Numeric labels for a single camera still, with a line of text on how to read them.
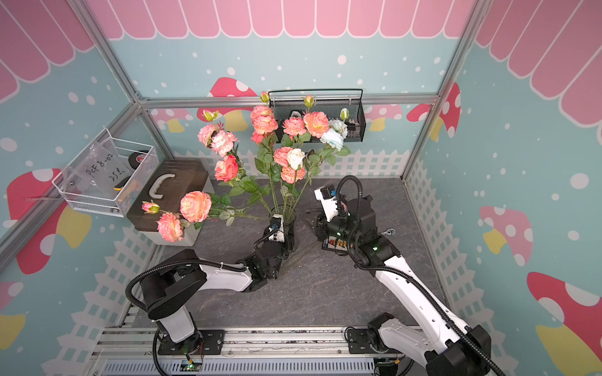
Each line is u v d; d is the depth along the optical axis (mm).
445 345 386
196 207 538
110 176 699
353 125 903
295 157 633
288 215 823
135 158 807
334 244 943
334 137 686
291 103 921
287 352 730
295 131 671
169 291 465
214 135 683
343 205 607
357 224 512
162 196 871
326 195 583
